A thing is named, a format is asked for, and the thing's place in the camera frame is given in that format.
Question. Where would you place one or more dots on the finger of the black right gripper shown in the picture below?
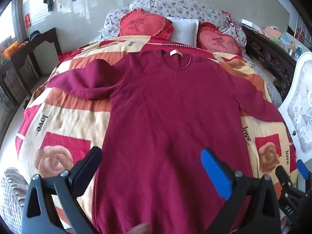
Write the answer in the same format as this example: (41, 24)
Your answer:
(292, 200)

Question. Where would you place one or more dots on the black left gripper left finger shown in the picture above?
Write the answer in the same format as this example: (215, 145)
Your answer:
(39, 211)

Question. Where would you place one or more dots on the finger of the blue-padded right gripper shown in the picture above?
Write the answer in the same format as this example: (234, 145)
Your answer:
(305, 172)

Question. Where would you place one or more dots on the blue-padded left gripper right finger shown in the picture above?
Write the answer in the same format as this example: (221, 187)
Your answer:
(262, 214)

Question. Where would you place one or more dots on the maroon long-sleeve sweater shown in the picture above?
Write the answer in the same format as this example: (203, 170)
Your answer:
(164, 111)

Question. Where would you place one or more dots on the person's hand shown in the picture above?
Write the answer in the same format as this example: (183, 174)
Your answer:
(143, 228)

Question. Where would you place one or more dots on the white upholstered chair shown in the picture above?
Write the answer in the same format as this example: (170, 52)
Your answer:
(296, 107)

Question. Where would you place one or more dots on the orange cream love blanket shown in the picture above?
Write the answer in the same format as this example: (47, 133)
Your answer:
(59, 129)

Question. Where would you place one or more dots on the dark carved wooden nightstand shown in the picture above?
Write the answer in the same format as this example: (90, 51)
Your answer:
(272, 58)

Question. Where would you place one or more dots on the dark wooden side table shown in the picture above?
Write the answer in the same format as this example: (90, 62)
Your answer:
(17, 60)

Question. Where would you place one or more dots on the right red heart cushion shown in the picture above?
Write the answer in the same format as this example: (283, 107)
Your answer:
(211, 39)

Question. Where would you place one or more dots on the red heart cushion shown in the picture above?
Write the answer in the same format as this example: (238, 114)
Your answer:
(139, 22)
(211, 39)

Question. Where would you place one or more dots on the orange basket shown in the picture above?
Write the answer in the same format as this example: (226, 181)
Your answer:
(9, 51)

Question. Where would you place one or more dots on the white square pillow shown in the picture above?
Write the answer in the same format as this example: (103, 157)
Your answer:
(185, 31)

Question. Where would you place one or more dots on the black hat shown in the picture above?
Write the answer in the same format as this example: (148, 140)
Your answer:
(34, 34)

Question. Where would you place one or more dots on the floral patterned pillow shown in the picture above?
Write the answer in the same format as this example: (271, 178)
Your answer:
(181, 9)

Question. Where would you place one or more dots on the left red heart cushion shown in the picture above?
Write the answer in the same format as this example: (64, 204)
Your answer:
(139, 22)

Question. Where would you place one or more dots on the red wall sticker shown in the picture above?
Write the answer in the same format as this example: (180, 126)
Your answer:
(27, 21)

